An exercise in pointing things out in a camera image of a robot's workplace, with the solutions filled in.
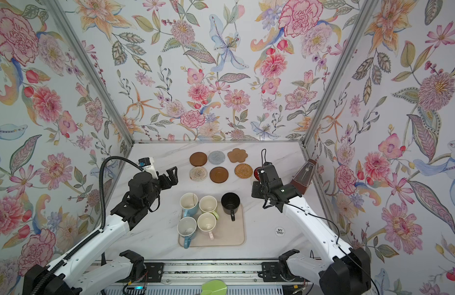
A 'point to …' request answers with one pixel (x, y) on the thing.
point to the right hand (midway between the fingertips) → (256, 184)
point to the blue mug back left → (189, 203)
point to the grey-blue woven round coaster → (216, 157)
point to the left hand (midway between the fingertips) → (172, 168)
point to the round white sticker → (280, 232)
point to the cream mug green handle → (208, 204)
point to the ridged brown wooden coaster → (219, 174)
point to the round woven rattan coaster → (243, 171)
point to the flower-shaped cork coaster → (237, 155)
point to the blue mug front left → (187, 227)
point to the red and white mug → (256, 174)
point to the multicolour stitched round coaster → (198, 173)
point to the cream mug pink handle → (206, 222)
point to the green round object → (214, 287)
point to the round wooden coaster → (198, 158)
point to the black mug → (230, 202)
